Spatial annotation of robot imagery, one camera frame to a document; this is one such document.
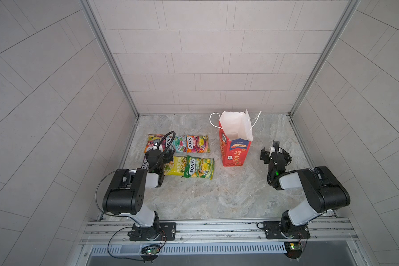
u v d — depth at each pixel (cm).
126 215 48
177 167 87
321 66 91
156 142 78
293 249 68
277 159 69
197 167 89
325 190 46
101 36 79
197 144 97
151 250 64
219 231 72
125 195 44
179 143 98
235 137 102
